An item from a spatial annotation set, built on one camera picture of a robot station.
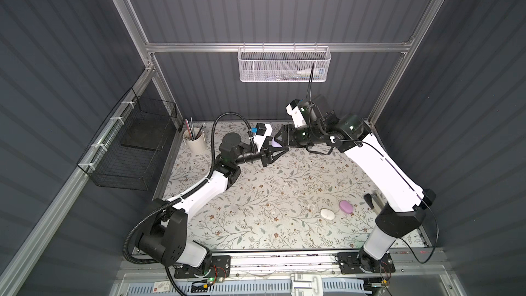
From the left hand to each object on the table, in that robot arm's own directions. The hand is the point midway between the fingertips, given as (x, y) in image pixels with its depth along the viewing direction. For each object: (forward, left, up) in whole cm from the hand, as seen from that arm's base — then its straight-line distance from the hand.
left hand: (290, 148), depth 68 cm
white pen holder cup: (+21, +42, -20) cm, 51 cm away
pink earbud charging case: (-7, -27, -32) cm, 42 cm away
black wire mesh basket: (+3, +59, -5) cm, 59 cm away
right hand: (+1, +3, +4) cm, 5 cm away
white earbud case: (-11, -17, -30) cm, 37 cm away
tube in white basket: (+40, -10, +3) cm, 42 cm away
